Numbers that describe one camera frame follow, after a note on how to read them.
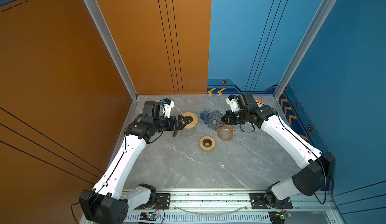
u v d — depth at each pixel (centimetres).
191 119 92
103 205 37
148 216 71
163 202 74
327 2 74
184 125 68
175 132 92
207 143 94
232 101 71
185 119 92
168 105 66
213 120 84
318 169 40
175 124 63
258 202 72
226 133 97
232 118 68
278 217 71
